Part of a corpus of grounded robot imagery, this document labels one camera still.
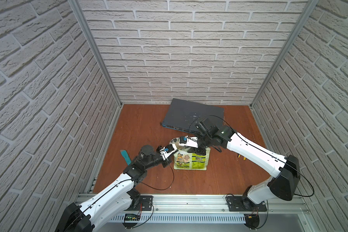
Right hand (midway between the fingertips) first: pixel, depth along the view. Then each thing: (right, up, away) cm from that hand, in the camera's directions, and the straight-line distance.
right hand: (186, 149), depth 74 cm
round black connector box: (+32, -34, -6) cm, 47 cm away
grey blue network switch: (0, +19, +33) cm, 38 cm away
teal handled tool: (-38, -8, +15) cm, 41 cm away
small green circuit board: (-28, -34, -3) cm, 44 cm away
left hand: (-6, +2, +1) cm, 7 cm away
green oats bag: (-1, -7, +3) cm, 7 cm away
